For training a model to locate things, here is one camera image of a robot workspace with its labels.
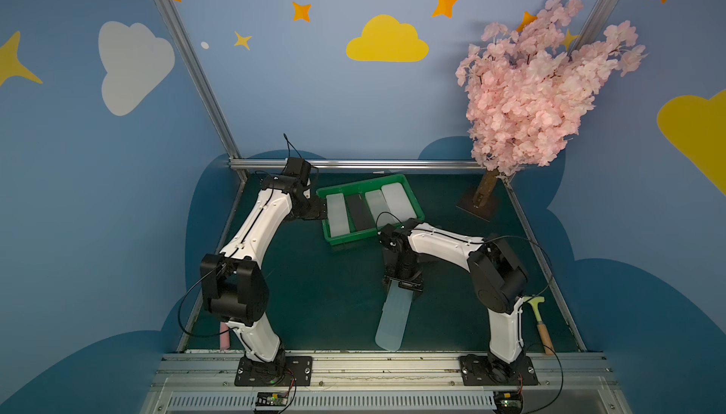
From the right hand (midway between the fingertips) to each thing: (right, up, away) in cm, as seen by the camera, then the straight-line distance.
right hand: (398, 293), depth 86 cm
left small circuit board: (-34, -23, -14) cm, 44 cm away
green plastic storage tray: (-20, +19, +16) cm, 31 cm away
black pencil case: (-12, +25, +25) cm, 37 cm away
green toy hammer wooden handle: (+41, -12, -8) cm, 44 cm away
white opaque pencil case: (+3, +28, +28) cm, 40 cm away
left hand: (-28, +26, +1) cm, 38 cm away
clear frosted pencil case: (-5, +26, +24) cm, 36 cm away
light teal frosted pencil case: (-1, -6, -3) cm, 7 cm away
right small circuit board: (+28, -25, -12) cm, 39 cm away
